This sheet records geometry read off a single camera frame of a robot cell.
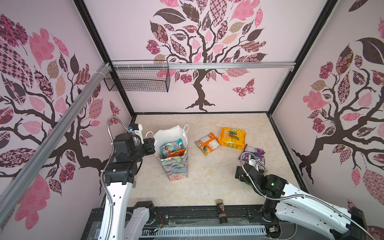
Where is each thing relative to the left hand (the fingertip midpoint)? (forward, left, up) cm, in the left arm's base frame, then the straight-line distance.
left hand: (155, 142), depth 70 cm
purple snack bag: (+8, -55, -25) cm, 61 cm away
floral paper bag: (-7, -9, -14) cm, 19 cm away
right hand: (-6, -46, -18) cm, 49 cm away
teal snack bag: (+6, -5, -15) cm, 17 cm away
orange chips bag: (+1, -9, -14) cm, 16 cm away
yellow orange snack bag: (+17, -44, -22) cm, 52 cm away
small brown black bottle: (-28, -33, -25) cm, 50 cm away
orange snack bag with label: (+15, -28, -24) cm, 40 cm away
